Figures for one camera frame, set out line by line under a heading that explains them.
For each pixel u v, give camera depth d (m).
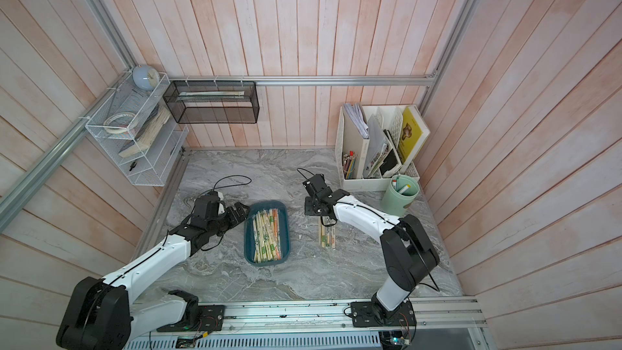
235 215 0.77
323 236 0.90
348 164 0.93
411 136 0.96
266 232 0.90
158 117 0.86
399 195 0.86
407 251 0.45
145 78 0.82
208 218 0.67
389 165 0.99
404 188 0.93
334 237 0.90
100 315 0.40
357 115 0.91
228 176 0.78
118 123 0.75
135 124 0.72
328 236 0.90
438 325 0.74
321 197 0.68
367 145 0.83
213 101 1.03
